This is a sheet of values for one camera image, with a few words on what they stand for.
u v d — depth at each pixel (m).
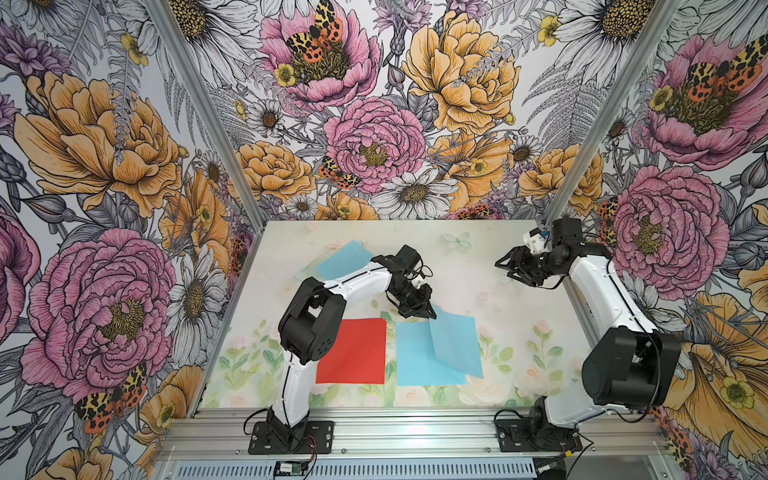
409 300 0.80
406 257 0.79
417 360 0.86
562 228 0.69
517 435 0.74
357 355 0.89
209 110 0.88
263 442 0.73
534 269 0.73
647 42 0.76
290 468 0.70
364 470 1.12
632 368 0.44
